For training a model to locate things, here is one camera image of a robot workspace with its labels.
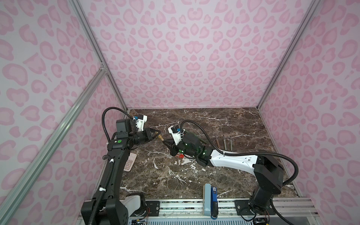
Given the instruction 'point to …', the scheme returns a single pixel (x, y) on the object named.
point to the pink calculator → (131, 158)
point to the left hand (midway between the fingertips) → (159, 131)
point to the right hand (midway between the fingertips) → (165, 143)
